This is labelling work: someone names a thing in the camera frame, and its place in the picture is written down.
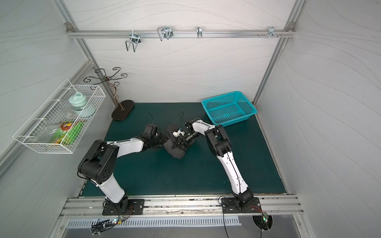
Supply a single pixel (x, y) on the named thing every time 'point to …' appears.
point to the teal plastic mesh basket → (228, 108)
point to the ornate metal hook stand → (108, 78)
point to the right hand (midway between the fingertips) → (175, 152)
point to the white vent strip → (170, 221)
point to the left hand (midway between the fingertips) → (168, 138)
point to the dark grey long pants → (170, 128)
